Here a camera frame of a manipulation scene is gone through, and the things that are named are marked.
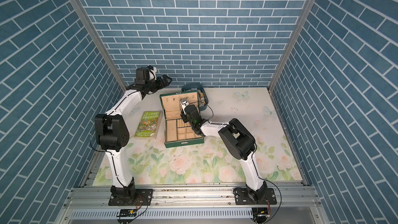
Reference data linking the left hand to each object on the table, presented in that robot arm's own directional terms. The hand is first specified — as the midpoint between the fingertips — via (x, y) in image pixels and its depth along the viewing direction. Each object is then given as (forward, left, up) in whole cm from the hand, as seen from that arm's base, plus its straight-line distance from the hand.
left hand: (171, 80), depth 95 cm
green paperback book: (-20, +14, -20) cm, 31 cm away
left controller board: (-64, +15, -26) cm, 71 cm away
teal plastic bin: (+4, -20, -18) cm, 27 cm away
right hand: (-11, -10, -12) cm, 19 cm away
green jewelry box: (-26, -4, -18) cm, 32 cm away
